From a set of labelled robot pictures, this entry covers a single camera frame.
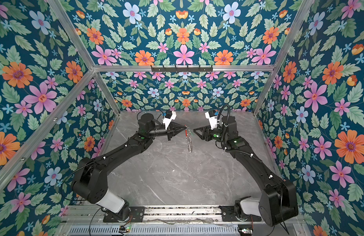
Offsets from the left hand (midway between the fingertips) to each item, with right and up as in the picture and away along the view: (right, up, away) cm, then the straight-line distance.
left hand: (185, 127), depth 73 cm
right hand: (+8, 0, +3) cm, 8 cm away
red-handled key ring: (+1, -4, 0) cm, 4 cm away
